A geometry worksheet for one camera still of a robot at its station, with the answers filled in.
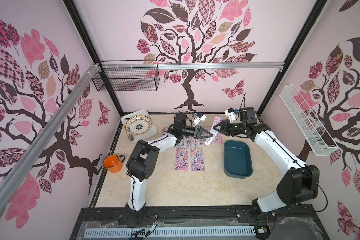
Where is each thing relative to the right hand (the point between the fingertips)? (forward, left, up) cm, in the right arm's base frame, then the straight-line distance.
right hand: (214, 130), depth 80 cm
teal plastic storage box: (-8, -16, -20) cm, 27 cm away
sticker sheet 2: (-5, +8, -24) cm, 26 cm away
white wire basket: (-9, -50, +2) cm, 51 cm away
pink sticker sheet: (+7, +18, -24) cm, 31 cm away
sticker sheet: (+4, -2, +4) cm, 5 cm away
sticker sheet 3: (-5, +18, -23) cm, 30 cm away
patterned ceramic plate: (+24, +53, -23) cm, 62 cm away
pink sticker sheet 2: (+10, -8, -22) cm, 26 cm away
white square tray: (+18, +40, -23) cm, 50 cm away
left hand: (-4, +3, -1) cm, 5 cm away
